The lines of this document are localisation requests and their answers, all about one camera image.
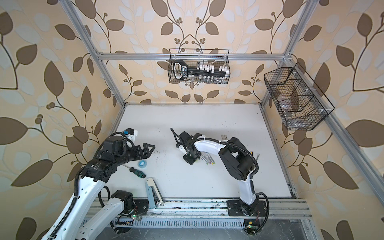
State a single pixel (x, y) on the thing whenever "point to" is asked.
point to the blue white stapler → (154, 197)
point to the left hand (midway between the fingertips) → (148, 146)
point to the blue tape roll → (142, 164)
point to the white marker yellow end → (209, 158)
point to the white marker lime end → (214, 163)
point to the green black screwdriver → (137, 172)
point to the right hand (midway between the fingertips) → (191, 160)
